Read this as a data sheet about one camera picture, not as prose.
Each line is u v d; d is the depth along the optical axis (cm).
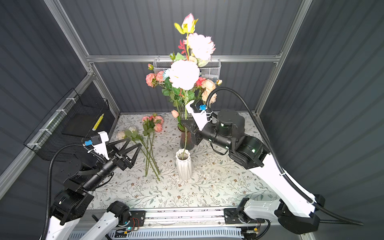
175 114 81
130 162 49
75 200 42
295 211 32
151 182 86
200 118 43
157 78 78
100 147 46
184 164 71
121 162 47
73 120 77
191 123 47
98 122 78
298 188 37
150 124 109
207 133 46
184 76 36
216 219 74
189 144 94
